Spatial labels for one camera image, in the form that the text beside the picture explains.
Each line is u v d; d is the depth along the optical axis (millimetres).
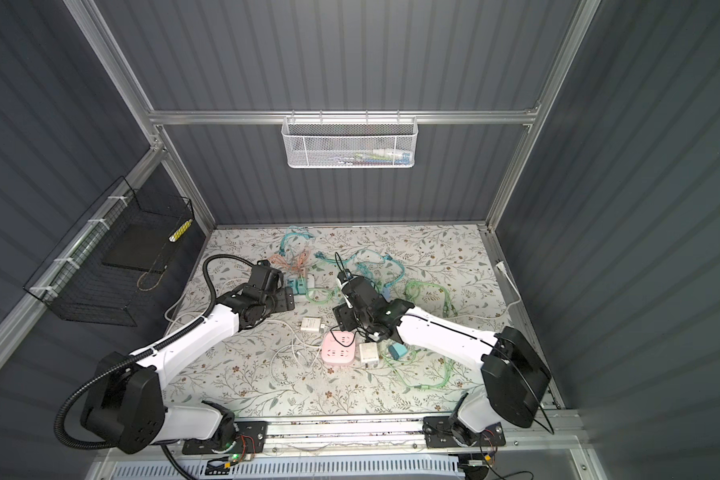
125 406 419
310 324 912
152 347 456
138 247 743
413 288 1020
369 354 846
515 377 418
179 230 821
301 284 939
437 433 732
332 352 846
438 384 822
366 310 614
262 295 670
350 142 1238
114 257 726
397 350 863
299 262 1081
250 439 723
